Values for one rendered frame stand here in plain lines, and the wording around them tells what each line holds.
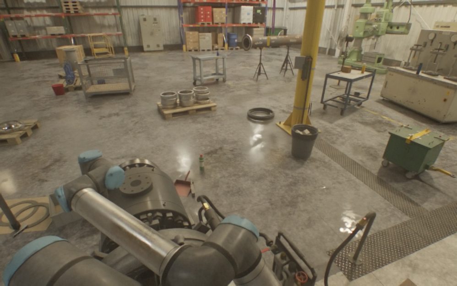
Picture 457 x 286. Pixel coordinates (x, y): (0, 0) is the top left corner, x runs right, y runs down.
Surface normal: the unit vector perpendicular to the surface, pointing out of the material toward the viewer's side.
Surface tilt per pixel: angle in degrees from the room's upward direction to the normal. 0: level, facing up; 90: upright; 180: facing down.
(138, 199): 1
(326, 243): 0
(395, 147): 90
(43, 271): 15
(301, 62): 90
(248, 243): 53
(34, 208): 0
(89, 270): 27
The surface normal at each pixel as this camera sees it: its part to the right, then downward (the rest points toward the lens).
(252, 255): 0.61, -0.30
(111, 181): 0.89, 0.25
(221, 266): 0.44, -0.41
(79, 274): 0.35, -0.84
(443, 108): -0.99, 0.07
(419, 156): -0.87, 0.23
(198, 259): 0.05, -0.80
